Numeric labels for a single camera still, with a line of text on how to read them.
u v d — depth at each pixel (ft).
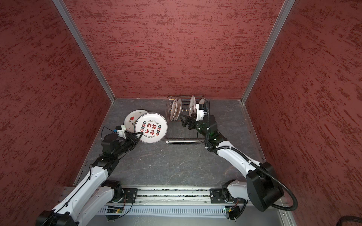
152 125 2.72
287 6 2.34
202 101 3.44
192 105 3.50
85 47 2.87
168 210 2.33
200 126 2.25
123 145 2.20
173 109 3.51
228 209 2.35
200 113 2.30
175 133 3.28
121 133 2.42
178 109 3.17
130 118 3.41
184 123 2.29
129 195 2.44
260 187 1.32
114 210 2.37
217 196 2.42
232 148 1.75
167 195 2.49
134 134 2.54
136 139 2.43
